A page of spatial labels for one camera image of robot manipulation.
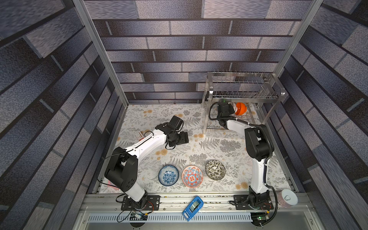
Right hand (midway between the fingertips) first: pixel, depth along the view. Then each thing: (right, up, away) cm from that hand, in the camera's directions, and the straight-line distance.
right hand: (230, 105), depth 99 cm
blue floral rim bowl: (-42, -43, -17) cm, 63 cm away
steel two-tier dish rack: (+4, +10, +15) cm, 18 cm away
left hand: (-32, -23, -13) cm, 42 cm away
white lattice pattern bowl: (+4, 0, +4) cm, 6 cm away
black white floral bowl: (-14, -41, -15) cm, 46 cm away
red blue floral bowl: (-28, -43, -18) cm, 55 cm away
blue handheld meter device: (-28, -52, -31) cm, 67 cm away
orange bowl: (+10, -2, +4) cm, 11 cm away
